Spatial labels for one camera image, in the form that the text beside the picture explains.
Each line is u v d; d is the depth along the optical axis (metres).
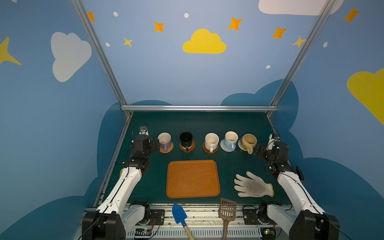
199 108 1.18
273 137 0.75
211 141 0.99
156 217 0.76
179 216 0.75
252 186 0.85
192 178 0.88
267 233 0.73
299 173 0.72
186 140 0.94
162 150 0.93
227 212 0.75
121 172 0.54
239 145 1.02
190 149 0.99
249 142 1.01
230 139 0.97
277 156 0.64
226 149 1.00
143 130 0.71
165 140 1.01
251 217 0.75
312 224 0.41
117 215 0.40
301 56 0.87
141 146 0.61
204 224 0.74
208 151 0.94
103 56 0.86
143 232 0.73
